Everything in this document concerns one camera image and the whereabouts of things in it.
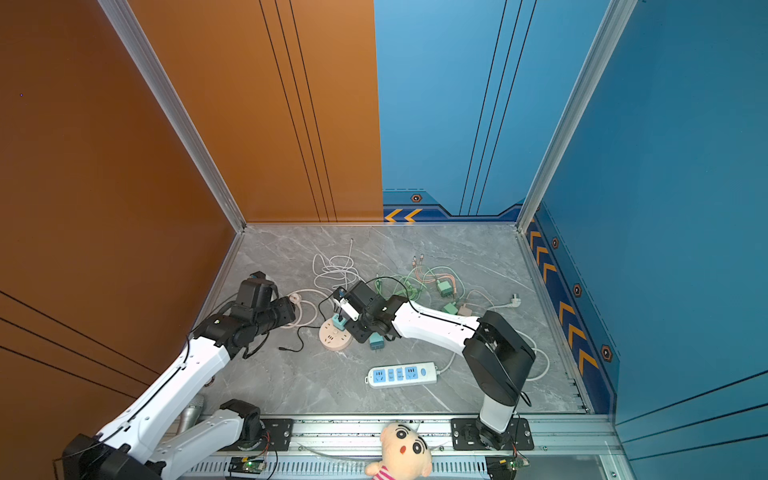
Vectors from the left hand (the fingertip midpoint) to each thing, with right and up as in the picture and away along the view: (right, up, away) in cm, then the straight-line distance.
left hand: (289, 305), depth 82 cm
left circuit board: (-6, -37, -11) cm, 39 cm away
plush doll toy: (+31, -29, -17) cm, 46 cm away
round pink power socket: (+11, -11, +5) cm, 16 cm away
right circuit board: (+55, -37, -11) cm, 67 cm away
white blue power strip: (+31, -19, -1) cm, 36 cm away
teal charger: (+24, -11, +4) cm, 26 cm away
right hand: (+17, -6, +4) cm, 18 cm away
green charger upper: (+46, +3, +18) cm, 49 cm away
